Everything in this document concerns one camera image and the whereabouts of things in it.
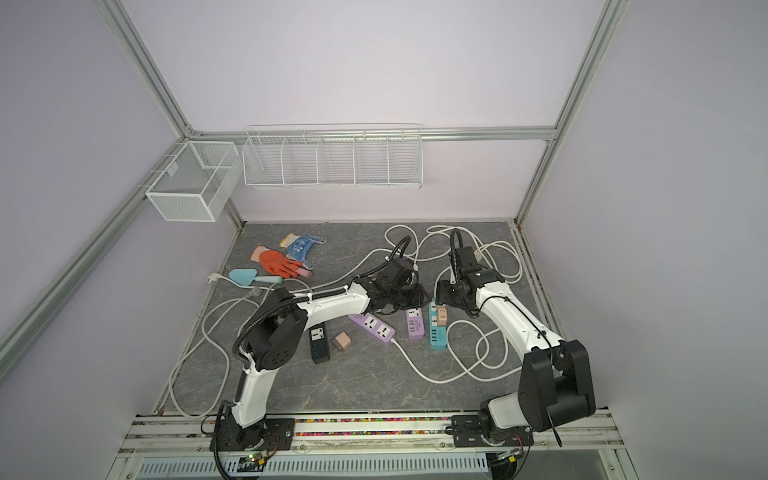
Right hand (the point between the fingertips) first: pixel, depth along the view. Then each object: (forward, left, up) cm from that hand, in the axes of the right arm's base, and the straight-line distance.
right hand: (449, 298), depth 87 cm
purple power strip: (-4, +10, -8) cm, 13 cm away
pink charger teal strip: (-4, +2, -3) cm, 5 cm away
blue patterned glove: (+26, +53, -9) cm, 60 cm away
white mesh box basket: (+37, +84, +14) cm, 93 cm away
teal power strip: (-8, +3, -8) cm, 12 cm away
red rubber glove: (+18, +58, -7) cm, 62 cm away
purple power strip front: (-6, +22, -7) cm, 24 cm away
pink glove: (+23, +68, -8) cm, 72 cm away
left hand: (-1, +5, -2) cm, 5 cm away
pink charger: (-10, +32, -8) cm, 34 cm away
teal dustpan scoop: (+15, +69, -9) cm, 71 cm away
